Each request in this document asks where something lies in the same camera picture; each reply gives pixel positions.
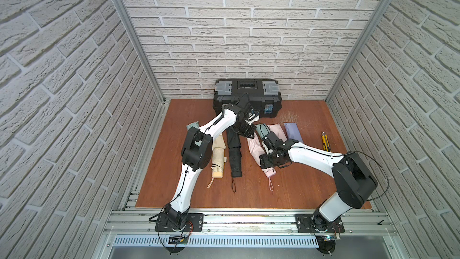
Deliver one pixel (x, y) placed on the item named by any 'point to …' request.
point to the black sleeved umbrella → (235, 160)
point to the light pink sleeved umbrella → (276, 129)
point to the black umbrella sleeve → (233, 142)
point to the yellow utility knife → (326, 143)
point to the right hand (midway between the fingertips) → (268, 162)
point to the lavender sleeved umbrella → (293, 132)
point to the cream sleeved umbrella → (218, 157)
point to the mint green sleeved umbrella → (262, 129)
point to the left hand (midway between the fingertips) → (256, 135)
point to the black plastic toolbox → (265, 95)
